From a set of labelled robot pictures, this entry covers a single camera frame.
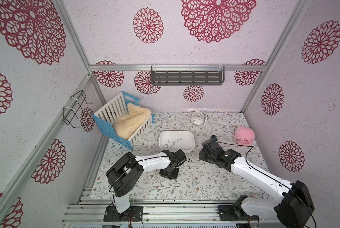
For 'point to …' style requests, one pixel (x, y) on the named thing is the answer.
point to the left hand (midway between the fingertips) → (169, 177)
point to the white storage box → (174, 140)
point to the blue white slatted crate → (107, 116)
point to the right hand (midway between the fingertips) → (204, 154)
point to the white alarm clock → (198, 118)
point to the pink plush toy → (244, 136)
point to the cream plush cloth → (127, 123)
